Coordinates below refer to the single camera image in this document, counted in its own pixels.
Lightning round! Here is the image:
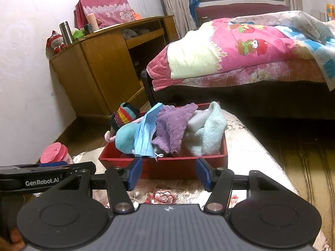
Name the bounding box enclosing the purple cloth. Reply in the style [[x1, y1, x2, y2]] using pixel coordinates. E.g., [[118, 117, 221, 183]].
[[152, 103, 198, 155]]

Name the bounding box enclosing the pink floral quilt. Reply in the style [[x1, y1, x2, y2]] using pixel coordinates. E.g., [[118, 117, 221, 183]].
[[147, 18, 314, 91]]

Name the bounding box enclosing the wooden desk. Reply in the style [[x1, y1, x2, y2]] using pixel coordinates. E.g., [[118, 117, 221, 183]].
[[49, 16, 179, 117]]

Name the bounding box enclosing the light blue towel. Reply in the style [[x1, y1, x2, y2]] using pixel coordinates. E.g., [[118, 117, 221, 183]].
[[180, 101, 228, 156]]

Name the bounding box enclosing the red santa plush doll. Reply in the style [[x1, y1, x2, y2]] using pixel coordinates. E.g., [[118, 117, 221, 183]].
[[46, 30, 66, 54]]

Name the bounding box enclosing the pink lid plastic jar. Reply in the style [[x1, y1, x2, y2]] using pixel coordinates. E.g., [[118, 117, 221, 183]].
[[40, 142, 74, 164]]

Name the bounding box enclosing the blue face mask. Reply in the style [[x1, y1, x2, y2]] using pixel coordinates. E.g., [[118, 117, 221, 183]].
[[133, 102, 164, 159]]

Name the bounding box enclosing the steel thermos bottle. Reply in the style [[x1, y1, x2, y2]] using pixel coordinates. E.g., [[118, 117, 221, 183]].
[[59, 22, 74, 46]]

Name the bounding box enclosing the pink cloth covered box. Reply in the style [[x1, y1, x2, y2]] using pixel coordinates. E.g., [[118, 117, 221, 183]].
[[74, 0, 135, 28]]

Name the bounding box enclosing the striped knitted sock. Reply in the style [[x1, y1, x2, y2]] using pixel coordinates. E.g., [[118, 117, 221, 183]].
[[110, 102, 140, 132]]

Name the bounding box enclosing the dark small jar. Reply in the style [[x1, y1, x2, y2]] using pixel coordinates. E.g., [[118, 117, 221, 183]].
[[84, 23, 94, 35]]

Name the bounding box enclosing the orange small object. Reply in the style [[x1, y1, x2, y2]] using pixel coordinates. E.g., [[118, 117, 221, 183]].
[[132, 10, 142, 20]]

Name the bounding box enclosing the beige left curtain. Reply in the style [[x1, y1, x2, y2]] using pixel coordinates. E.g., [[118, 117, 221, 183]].
[[163, 0, 196, 38]]

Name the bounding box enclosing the green plush toy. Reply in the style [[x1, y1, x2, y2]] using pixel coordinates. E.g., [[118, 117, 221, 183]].
[[72, 29, 85, 41]]

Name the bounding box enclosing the teal flamingo plush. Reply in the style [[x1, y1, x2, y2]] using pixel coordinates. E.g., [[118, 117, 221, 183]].
[[104, 122, 140, 155]]

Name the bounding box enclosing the pink cylinder cup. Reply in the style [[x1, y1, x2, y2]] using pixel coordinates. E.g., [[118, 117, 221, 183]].
[[86, 13, 99, 32]]

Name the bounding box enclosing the white sponge block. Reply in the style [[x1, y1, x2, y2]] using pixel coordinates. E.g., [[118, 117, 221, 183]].
[[186, 109, 210, 133]]

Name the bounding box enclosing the red cardboard box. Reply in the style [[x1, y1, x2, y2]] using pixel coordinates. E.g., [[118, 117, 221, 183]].
[[98, 102, 228, 180]]

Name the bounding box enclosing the dark bed frame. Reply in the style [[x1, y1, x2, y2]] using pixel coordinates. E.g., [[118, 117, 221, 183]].
[[140, 3, 335, 121]]

